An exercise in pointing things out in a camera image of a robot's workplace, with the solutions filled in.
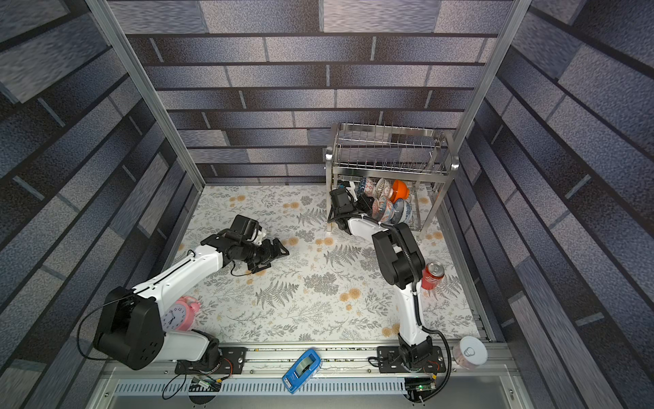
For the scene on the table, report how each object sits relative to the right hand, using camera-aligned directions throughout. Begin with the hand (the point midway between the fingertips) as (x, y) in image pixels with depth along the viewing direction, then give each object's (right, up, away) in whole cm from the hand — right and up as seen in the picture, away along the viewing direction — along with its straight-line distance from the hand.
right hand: (372, 198), depth 97 cm
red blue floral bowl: (+5, -4, -2) cm, 7 cm away
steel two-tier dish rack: (+26, +19, +16) cm, 36 cm away
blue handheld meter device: (-24, -49, -29) cm, 61 cm away
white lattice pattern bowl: (+6, +4, +6) cm, 10 cm away
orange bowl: (+12, +3, +6) cm, 14 cm away
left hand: (-33, -20, -14) cm, 41 cm away
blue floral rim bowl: (+11, -5, -2) cm, 13 cm away
